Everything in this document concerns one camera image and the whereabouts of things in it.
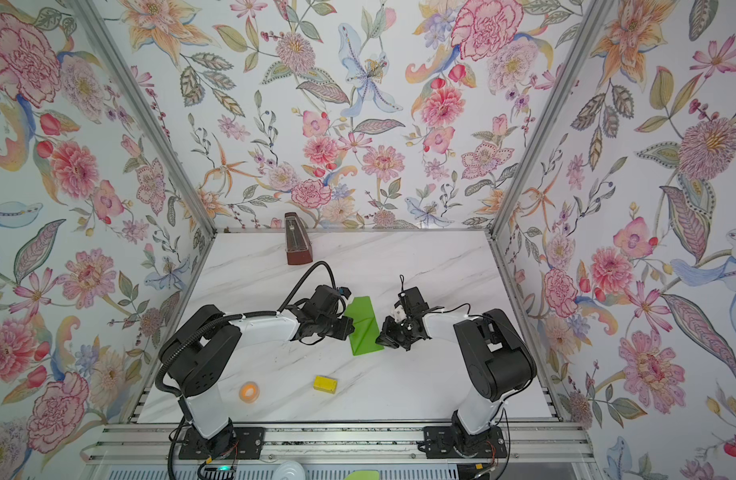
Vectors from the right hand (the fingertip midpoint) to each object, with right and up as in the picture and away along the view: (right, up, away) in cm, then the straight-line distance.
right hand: (375, 339), depth 92 cm
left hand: (-5, +2, -1) cm, 6 cm away
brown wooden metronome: (-27, +29, +14) cm, 42 cm away
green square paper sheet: (-3, +3, +1) cm, 5 cm away
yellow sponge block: (-14, -10, -9) cm, 19 cm away
